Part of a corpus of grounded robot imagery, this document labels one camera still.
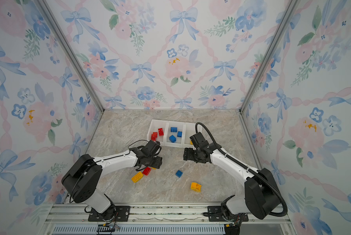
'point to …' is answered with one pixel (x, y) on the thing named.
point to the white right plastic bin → (189, 130)
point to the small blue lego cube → (179, 173)
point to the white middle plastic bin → (180, 141)
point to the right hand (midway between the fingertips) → (189, 155)
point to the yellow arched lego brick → (196, 187)
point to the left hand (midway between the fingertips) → (158, 161)
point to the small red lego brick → (153, 137)
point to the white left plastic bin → (154, 126)
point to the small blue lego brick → (179, 134)
